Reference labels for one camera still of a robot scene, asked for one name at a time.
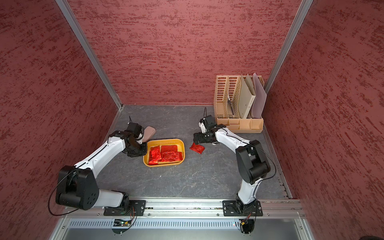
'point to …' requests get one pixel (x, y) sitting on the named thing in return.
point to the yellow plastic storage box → (181, 147)
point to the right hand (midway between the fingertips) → (200, 141)
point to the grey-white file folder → (246, 96)
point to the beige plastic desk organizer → (226, 109)
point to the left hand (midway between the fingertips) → (143, 156)
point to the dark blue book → (230, 103)
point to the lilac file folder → (260, 98)
